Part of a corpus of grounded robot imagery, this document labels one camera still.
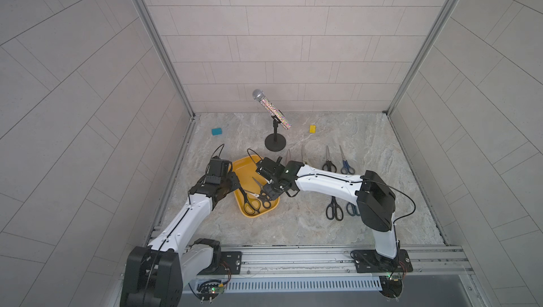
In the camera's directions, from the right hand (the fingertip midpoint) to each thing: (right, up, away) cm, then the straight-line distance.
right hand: (271, 189), depth 85 cm
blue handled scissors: (+34, +6, +12) cm, 36 cm away
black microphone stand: (+1, +18, +20) cm, 27 cm away
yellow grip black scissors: (-8, -6, -1) cm, 10 cm away
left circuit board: (-18, -26, -19) cm, 37 cm away
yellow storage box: (-8, +3, 0) cm, 8 cm away
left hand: (-14, +5, +2) cm, 15 cm away
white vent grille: (+27, -26, -17) cm, 41 cm away
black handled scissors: (+26, +8, +12) cm, 30 cm away
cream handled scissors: (+16, +11, +15) cm, 24 cm away
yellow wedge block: (+20, +25, +24) cm, 40 cm away
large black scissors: (+25, -8, -2) cm, 26 cm away
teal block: (-30, +23, +23) cm, 44 cm away
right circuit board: (+40, -27, -17) cm, 51 cm away
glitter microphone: (-5, +38, 0) cm, 39 cm away
